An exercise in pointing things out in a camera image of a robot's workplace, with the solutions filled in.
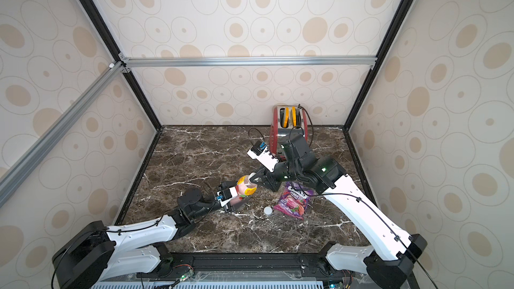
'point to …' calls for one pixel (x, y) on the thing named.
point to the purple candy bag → (294, 200)
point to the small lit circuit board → (188, 275)
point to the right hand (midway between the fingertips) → (252, 180)
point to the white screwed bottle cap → (250, 176)
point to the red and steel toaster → (278, 134)
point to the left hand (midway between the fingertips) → (248, 190)
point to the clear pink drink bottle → (243, 188)
